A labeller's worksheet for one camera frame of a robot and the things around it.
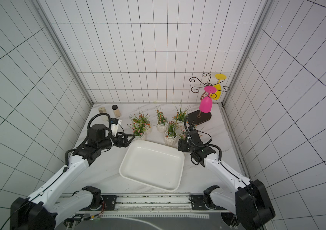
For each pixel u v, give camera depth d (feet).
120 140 2.22
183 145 2.50
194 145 2.07
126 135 2.25
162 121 3.01
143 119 3.03
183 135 2.65
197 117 3.52
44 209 1.27
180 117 3.09
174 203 2.44
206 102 2.96
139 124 2.92
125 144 2.25
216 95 2.61
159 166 2.80
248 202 1.29
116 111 3.48
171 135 3.03
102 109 3.34
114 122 2.24
